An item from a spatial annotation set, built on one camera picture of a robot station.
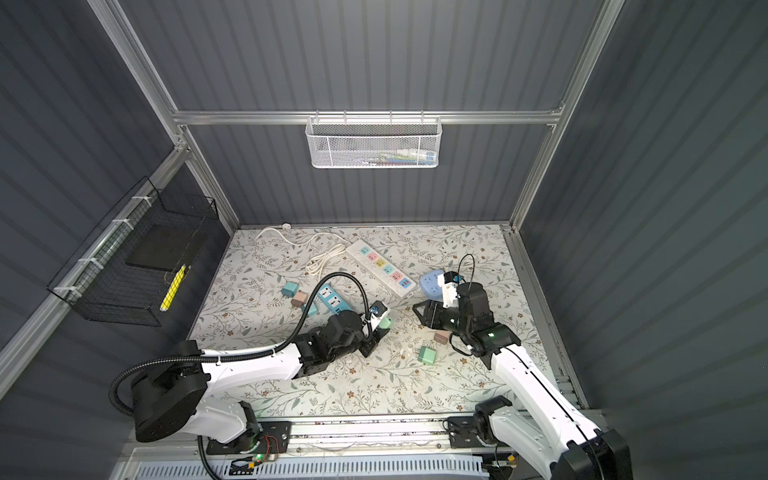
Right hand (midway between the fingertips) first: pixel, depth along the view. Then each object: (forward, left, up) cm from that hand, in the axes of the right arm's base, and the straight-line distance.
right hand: (423, 310), depth 79 cm
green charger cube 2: (-6, -2, -14) cm, 16 cm away
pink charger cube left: (+12, +40, -14) cm, 44 cm away
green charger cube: (-3, +10, -1) cm, 10 cm away
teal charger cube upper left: (+16, +43, -13) cm, 48 cm away
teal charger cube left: (+8, +34, -14) cm, 38 cm away
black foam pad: (+11, +68, +15) cm, 70 cm away
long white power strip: (+24, +13, -13) cm, 30 cm away
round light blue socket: (+16, -4, -13) cm, 21 cm away
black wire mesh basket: (+4, +72, +15) cm, 74 cm away
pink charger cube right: (-1, -6, -14) cm, 15 cm away
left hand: (-2, +11, -4) cm, 12 cm away
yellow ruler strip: (-1, +60, +14) cm, 61 cm away
